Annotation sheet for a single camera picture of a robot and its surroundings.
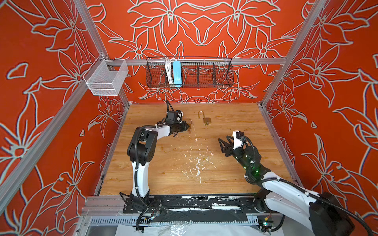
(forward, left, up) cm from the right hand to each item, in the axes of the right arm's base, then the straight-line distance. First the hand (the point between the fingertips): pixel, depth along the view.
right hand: (221, 137), depth 78 cm
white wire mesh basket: (+40, +72, +13) cm, 83 cm away
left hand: (+19, +18, -12) cm, 29 cm away
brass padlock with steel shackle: (+28, +4, -18) cm, 33 cm away
